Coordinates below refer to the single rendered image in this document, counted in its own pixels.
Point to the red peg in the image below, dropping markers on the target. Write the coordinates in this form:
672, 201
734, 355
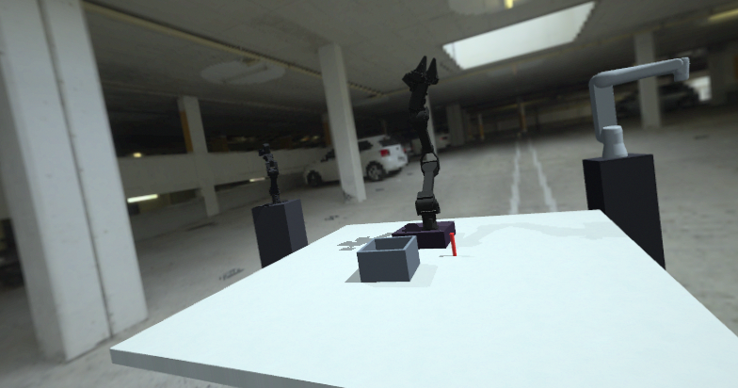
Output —
453, 245

